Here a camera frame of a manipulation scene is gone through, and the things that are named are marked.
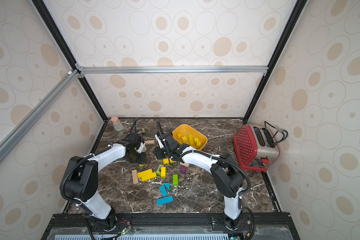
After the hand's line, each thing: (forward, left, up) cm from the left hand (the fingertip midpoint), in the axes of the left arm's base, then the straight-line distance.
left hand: (146, 159), depth 92 cm
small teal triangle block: (-15, -14, -2) cm, 21 cm away
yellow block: (-7, -11, -3) cm, 13 cm away
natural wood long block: (-10, +6, -3) cm, 12 cm away
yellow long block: (0, -12, -3) cm, 12 cm away
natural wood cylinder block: (-2, -24, -3) cm, 24 cm away
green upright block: (-12, -18, -2) cm, 22 cm away
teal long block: (-23, -13, -4) cm, 26 cm away
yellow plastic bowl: (+23, -24, -3) cm, 33 cm away
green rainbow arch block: (-7, -8, -2) cm, 11 cm away
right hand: (+3, -10, +7) cm, 12 cm away
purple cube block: (-5, -23, -3) cm, 24 cm away
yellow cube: (+17, -24, -2) cm, 29 cm away
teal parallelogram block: (-18, -12, -4) cm, 22 cm away
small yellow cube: (+17, -32, -1) cm, 36 cm away
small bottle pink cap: (+29, +27, -1) cm, 39 cm away
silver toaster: (+3, -70, +13) cm, 71 cm away
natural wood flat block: (+15, +1, -4) cm, 16 cm away
